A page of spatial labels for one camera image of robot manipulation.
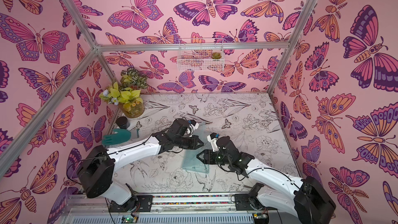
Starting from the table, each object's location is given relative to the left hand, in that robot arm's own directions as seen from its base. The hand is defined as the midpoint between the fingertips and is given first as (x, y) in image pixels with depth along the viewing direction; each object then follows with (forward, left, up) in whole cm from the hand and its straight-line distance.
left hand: (205, 144), depth 80 cm
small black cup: (+19, +53, -8) cm, 57 cm away
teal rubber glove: (+12, +52, -12) cm, 55 cm away
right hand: (-5, +3, -2) cm, 6 cm away
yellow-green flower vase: (+27, +48, +1) cm, 55 cm away
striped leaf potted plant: (+39, +46, +12) cm, 62 cm away
